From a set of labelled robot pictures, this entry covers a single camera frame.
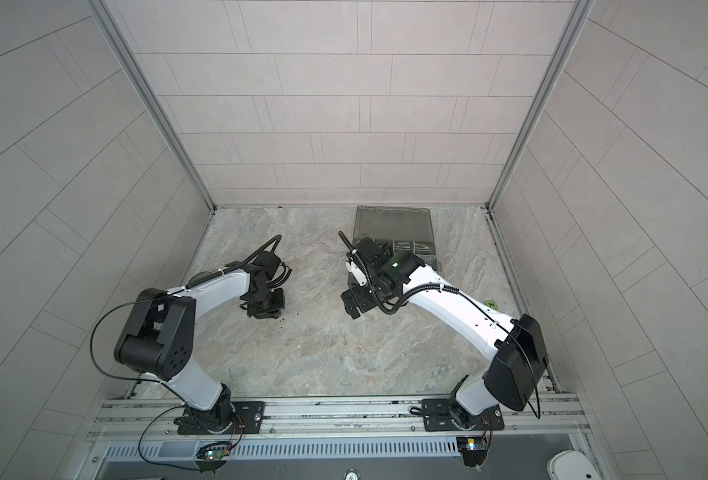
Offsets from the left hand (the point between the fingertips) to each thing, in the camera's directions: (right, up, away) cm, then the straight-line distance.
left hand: (287, 306), depth 91 cm
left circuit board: (-9, -25, -27) cm, 38 cm away
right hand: (+23, +5, -15) cm, 28 cm away
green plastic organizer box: (+38, +24, +18) cm, 49 cm away
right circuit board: (+49, -27, -23) cm, 60 cm away
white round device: (+68, -27, -28) cm, 78 cm away
